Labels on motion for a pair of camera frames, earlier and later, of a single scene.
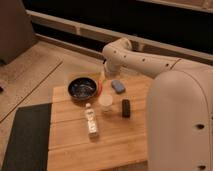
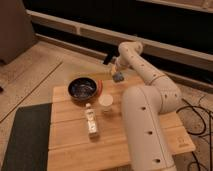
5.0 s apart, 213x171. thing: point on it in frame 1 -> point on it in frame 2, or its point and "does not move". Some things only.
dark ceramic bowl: [82, 88] does not move
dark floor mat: [30, 138] does not move
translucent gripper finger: [103, 77] -> [113, 70]
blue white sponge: [118, 86] -> [118, 77]
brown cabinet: [16, 30] does not move
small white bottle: [92, 127] does not move
